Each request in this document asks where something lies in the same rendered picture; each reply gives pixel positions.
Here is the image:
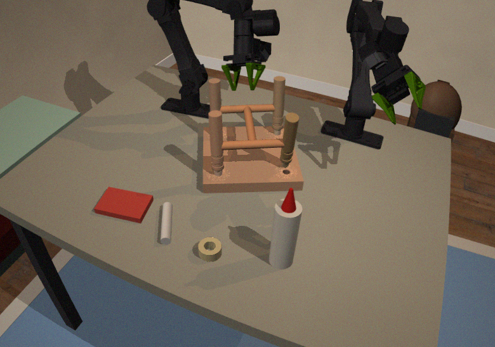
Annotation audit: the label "red flat rectangular block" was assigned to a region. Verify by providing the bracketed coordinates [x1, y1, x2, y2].
[94, 187, 154, 223]

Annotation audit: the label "beige bottle with red pointed cap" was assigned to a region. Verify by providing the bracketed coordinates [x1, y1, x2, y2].
[269, 188, 302, 270]

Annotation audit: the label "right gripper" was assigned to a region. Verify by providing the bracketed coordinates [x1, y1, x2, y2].
[221, 36, 265, 91]

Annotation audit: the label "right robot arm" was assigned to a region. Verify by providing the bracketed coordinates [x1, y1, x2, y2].
[147, 0, 280, 119]

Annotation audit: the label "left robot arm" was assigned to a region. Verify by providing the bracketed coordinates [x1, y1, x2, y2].
[321, 0, 409, 149]

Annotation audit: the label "brown wooden stool legs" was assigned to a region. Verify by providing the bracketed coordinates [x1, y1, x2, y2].
[208, 76, 299, 176]

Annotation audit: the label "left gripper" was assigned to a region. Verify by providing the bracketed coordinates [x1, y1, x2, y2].
[371, 65, 426, 124]

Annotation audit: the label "white cylinder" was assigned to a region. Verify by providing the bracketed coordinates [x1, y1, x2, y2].
[161, 202, 173, 245]

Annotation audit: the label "light brown wooden stool seat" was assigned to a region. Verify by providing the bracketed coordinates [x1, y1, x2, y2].
[203, 126, 304, 193]

